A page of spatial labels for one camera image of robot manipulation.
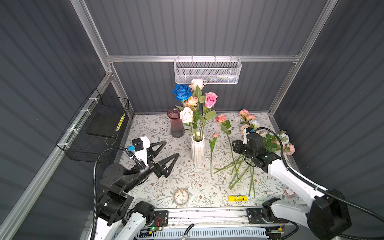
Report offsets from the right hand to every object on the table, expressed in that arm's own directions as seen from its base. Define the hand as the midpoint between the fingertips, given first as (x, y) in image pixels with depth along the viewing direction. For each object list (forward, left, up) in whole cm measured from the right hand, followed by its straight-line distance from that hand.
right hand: (236, 144), depth 84 cm
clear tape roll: (-24, +31, -15) cm, 42 cm away
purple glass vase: (+24, +38, -15) cm, 48 cm away
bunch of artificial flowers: (+6, -25, -10) cm, 28 cm away
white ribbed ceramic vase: (-5, +22, +2) cm, 22 cm away
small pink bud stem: (+9, +12, -15) cm, 21 cm away
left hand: (-18, +31, +26) cm, 44 cm away
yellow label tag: (-26, +1, -12) cm, 29 cm away
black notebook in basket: (+2, +69, +16) cm, 71 cm away
